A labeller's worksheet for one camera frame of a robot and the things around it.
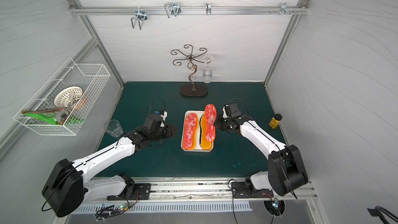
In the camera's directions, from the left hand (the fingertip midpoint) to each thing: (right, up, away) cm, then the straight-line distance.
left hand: (175, 129), depth 83 cm
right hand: (+22, +3, +3) cm, 22 cm away
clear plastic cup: (-40, -2, +12) cm, 42 cm away
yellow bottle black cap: (+59, +3, +8) cm, 59 cm away
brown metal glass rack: (+6, +23, +32) cm, 40 cm away
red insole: (+7, -1, +10) cm, 12 cm away
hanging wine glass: (+18, +33, +13) cm, 40 cm away
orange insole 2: (+11, -4, +9) cm, 15 cm away
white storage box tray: (+13, +7, +19) cm, 24 cm away
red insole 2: (+20, +8, +8) cm, 23 cm away
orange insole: (+17, -9, +3) cm, 19 cm away
